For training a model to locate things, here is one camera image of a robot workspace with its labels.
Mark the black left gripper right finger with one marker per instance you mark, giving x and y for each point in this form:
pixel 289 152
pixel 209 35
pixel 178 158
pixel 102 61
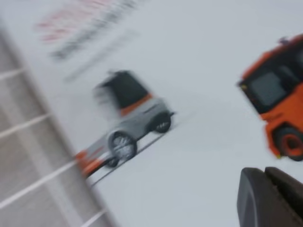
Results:
pixel 290 188

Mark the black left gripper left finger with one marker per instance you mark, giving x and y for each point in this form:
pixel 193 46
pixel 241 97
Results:
pixel 259 203

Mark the white logistics brochure book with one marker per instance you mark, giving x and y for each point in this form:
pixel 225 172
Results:
pixel 189 53

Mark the grey checked tablecloth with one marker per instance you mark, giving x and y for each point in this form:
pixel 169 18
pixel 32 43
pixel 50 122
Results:
pixel 40 184

